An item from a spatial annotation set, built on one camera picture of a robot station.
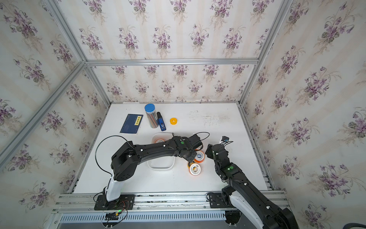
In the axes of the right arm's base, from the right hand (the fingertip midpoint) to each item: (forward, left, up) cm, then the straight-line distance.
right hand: (214, 147), depth 85 cm
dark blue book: (+21, +58, -7) cm, 62 cm away
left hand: (-5, +13, -5) cm, 15 cm away
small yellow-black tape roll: (-8, +15, -7) cm, 19 cm away
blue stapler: (+21, +36, -3) cm, 42 cm away
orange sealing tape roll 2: (-11, +12, -7) cm, 18 cm away
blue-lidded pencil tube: (+20, +41, +11) cm, 47 cm away
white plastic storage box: (-8, +31, -8) cm, 33 cm away
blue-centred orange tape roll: (-5, +9, -5) cm, 11 cm away
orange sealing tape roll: (+7, +35, -6) cm, 37 cm away
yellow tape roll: (+25, +27, -8) cm, 38 cm away
